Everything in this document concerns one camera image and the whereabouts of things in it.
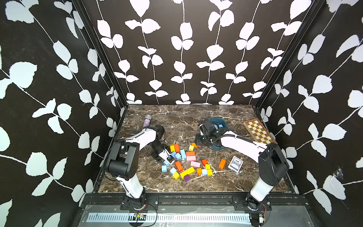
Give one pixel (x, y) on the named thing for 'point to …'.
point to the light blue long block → (173, 153)
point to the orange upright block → (179, 166)
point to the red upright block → (177, 148)
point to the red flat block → (190, 153)
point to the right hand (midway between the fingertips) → (194, 139)
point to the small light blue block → (173, 170)
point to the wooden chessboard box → (259, 132)
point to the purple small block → (187, 178)
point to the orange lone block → (222, 163)
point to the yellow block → (172, 147)
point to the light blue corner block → (164, 168)
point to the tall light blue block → (183, 153)
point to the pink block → (195, 164)
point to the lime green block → (191, 148)
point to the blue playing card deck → (236, 164)
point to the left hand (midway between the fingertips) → (166, 154)
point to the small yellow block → (176, 175)
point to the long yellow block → (187, 171)
